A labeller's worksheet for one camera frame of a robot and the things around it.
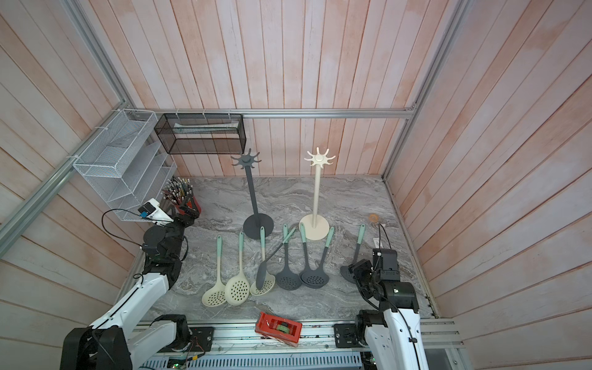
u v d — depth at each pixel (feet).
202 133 3.41
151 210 2.12
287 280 2.76
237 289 2.61
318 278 2.76
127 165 2.41
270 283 2.72
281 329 2.30
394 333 1.52
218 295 2.67
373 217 3.42
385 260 1.88
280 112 3.11
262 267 2.82
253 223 3.30
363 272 2.21
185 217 2.30
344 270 2.89
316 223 3.27
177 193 2.97
